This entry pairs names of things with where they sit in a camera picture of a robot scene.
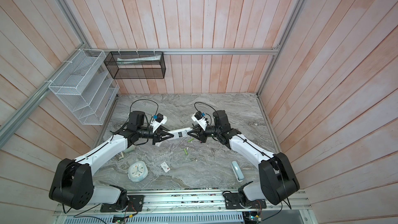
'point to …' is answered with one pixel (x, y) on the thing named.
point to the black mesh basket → (136, 65)
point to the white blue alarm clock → (138, 171)
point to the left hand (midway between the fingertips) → (172, 137)
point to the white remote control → (179, 133)
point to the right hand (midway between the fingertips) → (190, 131)
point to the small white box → (165, 167)
